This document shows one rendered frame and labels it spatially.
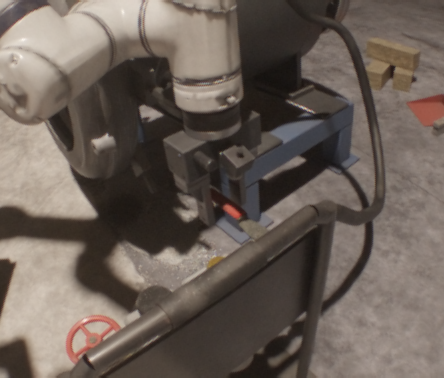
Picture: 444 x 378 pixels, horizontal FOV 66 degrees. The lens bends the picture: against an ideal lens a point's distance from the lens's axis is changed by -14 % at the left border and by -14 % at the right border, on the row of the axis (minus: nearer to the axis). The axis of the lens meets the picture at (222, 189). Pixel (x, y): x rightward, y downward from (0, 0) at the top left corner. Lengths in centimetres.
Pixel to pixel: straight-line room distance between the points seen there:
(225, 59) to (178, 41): 6
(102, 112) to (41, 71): 46
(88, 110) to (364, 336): 83
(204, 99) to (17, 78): 22
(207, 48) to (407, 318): 86
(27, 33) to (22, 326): 96
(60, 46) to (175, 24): 13
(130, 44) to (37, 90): 15
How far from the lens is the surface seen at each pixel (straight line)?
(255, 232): 56
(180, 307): 37
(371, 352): 100
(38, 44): 38
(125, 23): 47
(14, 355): 117
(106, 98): 79
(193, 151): 49
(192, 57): 44
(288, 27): 121
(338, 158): 146
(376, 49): 229
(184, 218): 130
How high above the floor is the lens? 87
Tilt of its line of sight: 39 degrees down
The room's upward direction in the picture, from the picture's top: 7 degrees counter-clockwise
